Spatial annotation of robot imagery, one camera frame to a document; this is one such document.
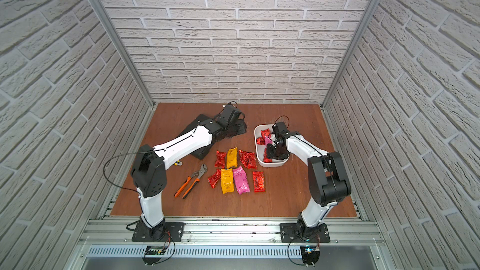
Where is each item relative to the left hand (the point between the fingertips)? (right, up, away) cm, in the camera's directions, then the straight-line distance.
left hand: (249, 124), depth 87 cm
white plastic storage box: (+6, -13, +12) cm, 19 cm away
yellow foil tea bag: (-10, -27, -2) cm, 28 cm away
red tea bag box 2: (0, -18, +5) cm, 19 cm away
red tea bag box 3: (+4, -26, 0) cm, 26 cm away
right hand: (+13, -16, +6) cm, 21 cm away
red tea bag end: (+10, -5, +16) cm, 19 cm away
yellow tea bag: (-8, -17, +5) cm, 20 cm away
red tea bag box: (+6, -9, +9) cm, 14 cm away
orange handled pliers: (-25, -25, +2) cm, 36 cm away
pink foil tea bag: (-4, -27, -2) cm, 27 cm away
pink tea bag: (+10, -9, +10) cm, 17 cm away
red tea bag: (-14, -18, +5) cm, 23 cm away
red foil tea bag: (-16, -26, +1) cm, 31 cm away
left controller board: (-39, -50, -14) cm, 65 cm away
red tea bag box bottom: (+9, -18, +6) cm, 21 cm away
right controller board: (+24, -50, -17) cm, 58 cm away
